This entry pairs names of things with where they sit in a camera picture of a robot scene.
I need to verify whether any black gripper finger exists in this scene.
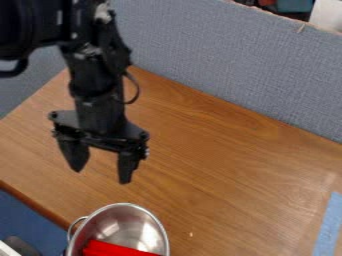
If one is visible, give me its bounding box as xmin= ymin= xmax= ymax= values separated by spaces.
xmin=57 ymin=137 xmax=89 ymax=172
xmin=117 ymin=151 xmax=140 ymax=184

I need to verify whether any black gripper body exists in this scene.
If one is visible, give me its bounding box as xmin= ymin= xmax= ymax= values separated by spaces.
xmin=48 ymin=89 xmax=149 ymax=160

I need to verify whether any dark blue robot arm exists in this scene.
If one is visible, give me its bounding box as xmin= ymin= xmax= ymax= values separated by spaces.
xmin=0 ymin=0 xmax=149 ymax=184

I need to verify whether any metal pot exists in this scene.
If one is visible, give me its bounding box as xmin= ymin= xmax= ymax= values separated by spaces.
xmin=64 ymin=203 xmax=170 ymax=256

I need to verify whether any red object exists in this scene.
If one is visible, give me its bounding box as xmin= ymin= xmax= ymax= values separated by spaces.
xmin=81 ymin=240 xmax=161 ymax=256

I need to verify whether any black cable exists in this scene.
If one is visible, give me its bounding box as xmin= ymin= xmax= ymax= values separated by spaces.
xmin=112 ymin=71 xmax=141 ymax=105

